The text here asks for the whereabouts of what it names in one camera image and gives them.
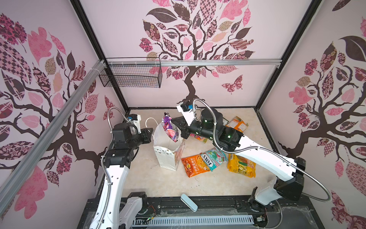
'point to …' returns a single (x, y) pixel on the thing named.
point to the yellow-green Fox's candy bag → (213, 158)
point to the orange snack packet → (195, 165)
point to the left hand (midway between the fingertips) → (151, 132)
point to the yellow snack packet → (237, 164)
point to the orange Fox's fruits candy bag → (238, 124)
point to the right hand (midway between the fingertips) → (172, 117)
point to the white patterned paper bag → (168, 152)
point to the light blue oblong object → (189, 202)
